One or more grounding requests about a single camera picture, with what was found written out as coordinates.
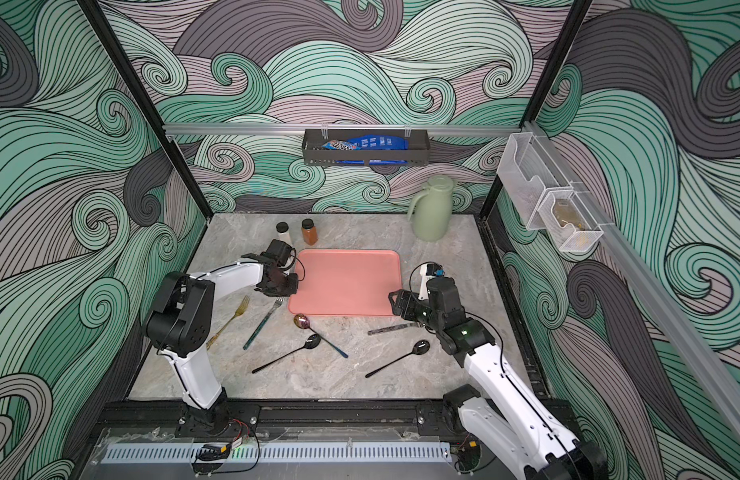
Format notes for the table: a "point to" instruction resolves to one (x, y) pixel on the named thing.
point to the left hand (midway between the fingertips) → (293, 287)
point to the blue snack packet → (368, 142)
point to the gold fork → (240, 309)
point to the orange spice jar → (309, 231)
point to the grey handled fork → (370, 332)
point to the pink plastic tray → (346, 281)
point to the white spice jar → (283, 235)
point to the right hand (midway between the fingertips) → (405, 297)
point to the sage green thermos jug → (432, 210)
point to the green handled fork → (262, 323)
